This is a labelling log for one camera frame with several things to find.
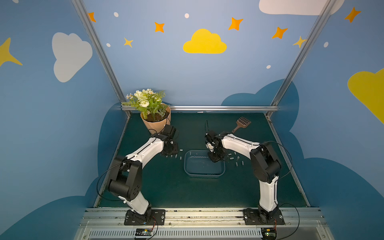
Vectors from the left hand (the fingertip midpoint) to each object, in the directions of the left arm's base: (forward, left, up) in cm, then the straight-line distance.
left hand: (174, 149), depth 92 cm
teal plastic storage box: (-6, -15, -7) cm, 18 cm away
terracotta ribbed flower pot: (+13, +13, +6) cm, 20 cm away
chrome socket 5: (-2, -37, -7) cm, 38 cm away
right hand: (-2, -27, -6) cm, 28 cm away
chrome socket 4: (-2, -4, -7) cm, 8 cm away
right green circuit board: (-41, -51, -10) cm, 66 cm away
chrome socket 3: (-1, -1, -6) cm, 7 cm away
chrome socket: (+3, -4, -6) cm, 8 cm away
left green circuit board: (-42, +11, -8) cm, 44 cm away
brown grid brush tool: (+29, -50, -6) cm, 58 cm away
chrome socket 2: (-1, +2, -7) cm, 7 cm away
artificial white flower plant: (+17, +15, +23) cm, 32 cm away
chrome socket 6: (-5, -40, -6) cm, 41 cm away
